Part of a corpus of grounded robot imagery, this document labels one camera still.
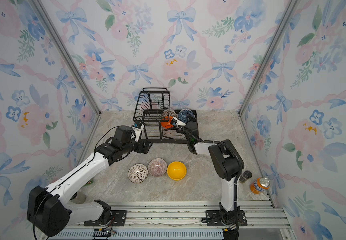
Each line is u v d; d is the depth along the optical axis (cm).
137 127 70
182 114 113
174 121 84
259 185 75
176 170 86
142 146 72
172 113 113
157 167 90
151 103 110
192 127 76
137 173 88
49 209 38
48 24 74
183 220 75
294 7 69
